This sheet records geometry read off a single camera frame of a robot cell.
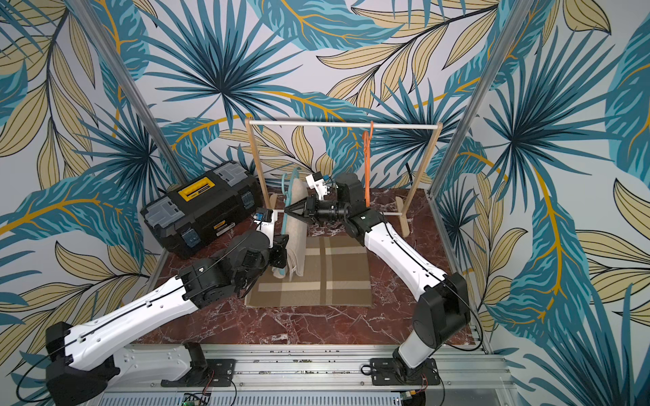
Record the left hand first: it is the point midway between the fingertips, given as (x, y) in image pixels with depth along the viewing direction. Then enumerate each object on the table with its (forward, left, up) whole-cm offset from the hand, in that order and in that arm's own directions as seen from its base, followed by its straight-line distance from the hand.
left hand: (285, 240), depth 69 cm
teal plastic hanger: (+17, +2, -1) cm, 17 cm away
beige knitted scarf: (+6, -2, -5) cm, 8 cm away
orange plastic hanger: (+49, -28, -12) cm, 58 cm away
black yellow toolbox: (+23, +31, -13) cm, 41 cm away
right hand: (+1, +5, +5) cm, 7 cm away
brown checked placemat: (+3, -15, -27) cm, 31 cm away
